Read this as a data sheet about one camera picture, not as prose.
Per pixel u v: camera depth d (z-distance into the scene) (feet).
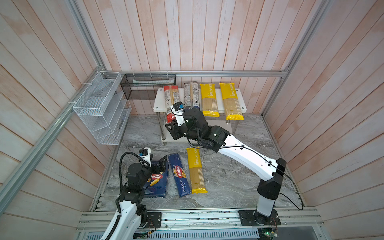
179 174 2.81
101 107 2.17
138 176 1.98
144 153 2.21
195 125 1.60
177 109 1.85
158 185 2.57
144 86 3.41
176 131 1.94
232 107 2.41
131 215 1.78
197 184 2.74
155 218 2.41
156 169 2.30
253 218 2.35
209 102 2.51
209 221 2.41
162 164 2.34
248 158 1.50
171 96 2.58
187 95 2.63
